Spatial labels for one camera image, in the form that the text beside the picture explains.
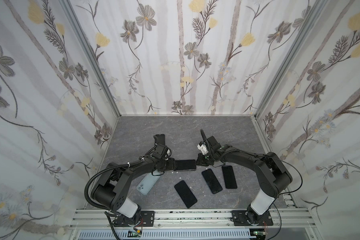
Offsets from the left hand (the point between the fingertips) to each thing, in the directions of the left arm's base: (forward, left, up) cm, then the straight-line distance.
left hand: (172, 162), depth 91 cm
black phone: (-18, -7, -2) cm, 19 cm away
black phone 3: (-10, -33, +1) cm, 35 cm away
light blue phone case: (-12, +15, -4) cm, 19 cm away
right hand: (0, -12, +4) cm, 13 cm away
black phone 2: (-11, -24, -4) cm, 27 cm away
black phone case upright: (+22, +9, -4) cm, 24 cm away
